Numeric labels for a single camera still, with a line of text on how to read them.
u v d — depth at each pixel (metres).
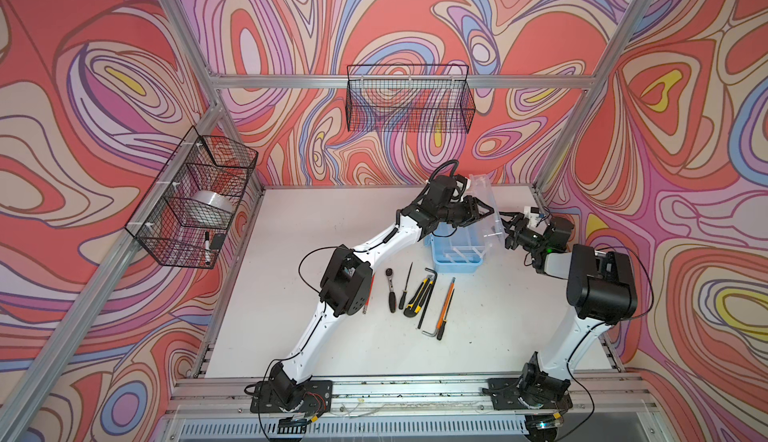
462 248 0.87
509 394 0.73
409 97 0.96
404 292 0.91
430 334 0.83
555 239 0.78
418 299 0.89
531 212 0.91
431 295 0.91
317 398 0.72
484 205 0.81
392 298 0.89
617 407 0.73
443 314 0.87
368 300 0.91
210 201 0.73
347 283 0.61
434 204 0.72
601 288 0.52
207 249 0.72
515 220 0.86
